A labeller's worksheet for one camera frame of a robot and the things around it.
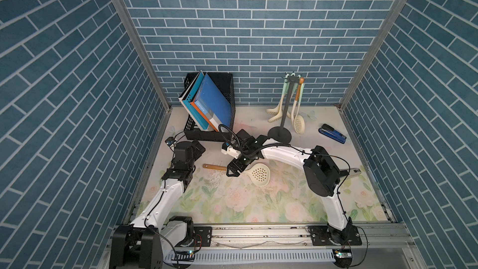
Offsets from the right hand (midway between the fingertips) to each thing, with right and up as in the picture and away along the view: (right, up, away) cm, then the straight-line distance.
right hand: (233, 169), depth 87 cm
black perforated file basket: (-6, +45, +19) cm, 49 cm away
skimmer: (+20, +28, +11) cm, 36 cm away
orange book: (-12, +25, +4) cm, 28 cm away
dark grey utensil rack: (+26, +15, +18) cm, 35 cm away
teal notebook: (-20, +29, -1) cm, 36 cm away
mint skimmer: (+21, +25, +7) cm, 33 cm away
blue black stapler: (+54, +17, +18) cm, 59 cm away
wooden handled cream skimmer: (+12, -3, +2) cm, 13 cm away
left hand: (-17, +11, -1) cm, 20 cm away
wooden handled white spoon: (+33, +23, +8) cm, 41 cm away
